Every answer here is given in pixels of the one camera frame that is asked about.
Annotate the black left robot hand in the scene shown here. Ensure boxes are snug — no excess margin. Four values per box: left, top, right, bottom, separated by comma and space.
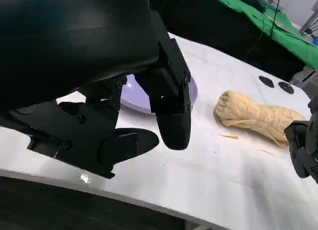
0, 0, 193, 179

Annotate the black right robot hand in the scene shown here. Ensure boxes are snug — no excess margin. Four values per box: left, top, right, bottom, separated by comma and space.
284, 90, 318, 185

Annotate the green cloth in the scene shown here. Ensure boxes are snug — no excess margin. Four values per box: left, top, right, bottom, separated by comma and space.
200, 0, 318, 72

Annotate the lilac plate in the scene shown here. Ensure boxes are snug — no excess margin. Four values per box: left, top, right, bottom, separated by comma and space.
120, 75, 200, 115

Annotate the thin black cable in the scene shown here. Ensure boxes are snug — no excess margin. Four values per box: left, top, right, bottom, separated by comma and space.
270, 0, 281, 40

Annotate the grey metal stand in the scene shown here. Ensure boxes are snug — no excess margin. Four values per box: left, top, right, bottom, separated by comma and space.
301, 5, 318, 37

